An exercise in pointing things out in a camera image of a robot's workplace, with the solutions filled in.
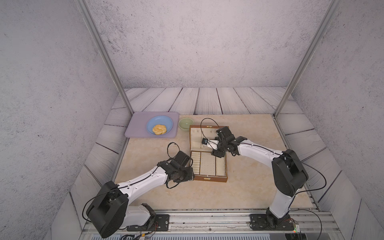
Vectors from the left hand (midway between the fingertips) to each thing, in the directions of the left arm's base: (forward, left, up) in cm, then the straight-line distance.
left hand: (193, 177), depth 83 cm
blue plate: (+49, +27, -4) cm, 56 cm away
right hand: (+19, -13, +4) cm, 23 cm away
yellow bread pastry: (+37, +24, -2) cm, 44 cm away
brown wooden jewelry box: (+6, -7, 0) cm, 9 cm away
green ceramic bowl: (+42, +6, -1) cm, 42 cm away
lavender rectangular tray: (+42, +42, -5) cm, 60 cm away
